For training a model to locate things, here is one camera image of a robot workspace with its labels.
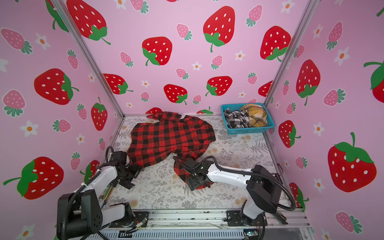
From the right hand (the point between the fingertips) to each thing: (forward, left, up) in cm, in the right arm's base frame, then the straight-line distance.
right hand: (195, 181), depth 83 cm
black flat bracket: (-13, -46, -3) cm, 48 cm away
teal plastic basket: (+40, -33, +2) cm, 52 cm away
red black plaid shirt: (+32, +26, -1) cm, 41 cm away
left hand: (+1, +34, -1) cm, 34 cm away
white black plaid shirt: (+47, -25, +6) cm, 53 cm away
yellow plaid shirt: (+51, -39, +7) cm, 65 cm away
